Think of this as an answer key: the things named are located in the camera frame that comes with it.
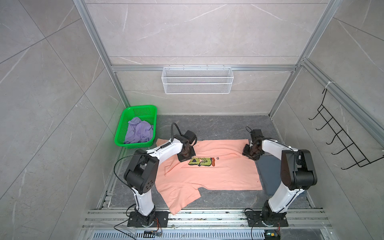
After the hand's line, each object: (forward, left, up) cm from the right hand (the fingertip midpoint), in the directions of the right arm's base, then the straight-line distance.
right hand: (245, 153), depth 98 cm
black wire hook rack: (-2, -34, +31) cm, 46 cm away
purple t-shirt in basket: (+17, +74, +5) cm, 76 cm away
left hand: (-3, +36, +5) cm, 36 cm away
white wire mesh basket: (+41, +31, +30) cm, 59 cm away
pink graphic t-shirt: (-8, +19, 0) cm, 21 cm away
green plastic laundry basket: (+35, +71, +6) cm, 80 cm away
